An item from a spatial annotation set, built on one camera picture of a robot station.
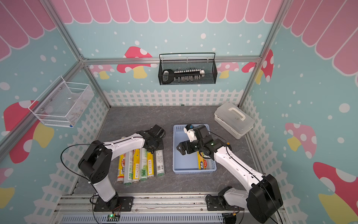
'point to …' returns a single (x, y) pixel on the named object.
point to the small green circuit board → (113, 218)
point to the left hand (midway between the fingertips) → (160, 148)
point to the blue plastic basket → (188, 163)
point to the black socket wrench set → (181, 75)
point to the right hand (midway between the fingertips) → (183, 145)
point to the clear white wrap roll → (160, 162)
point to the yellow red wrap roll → (202, 163)
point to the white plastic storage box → (233, 120)
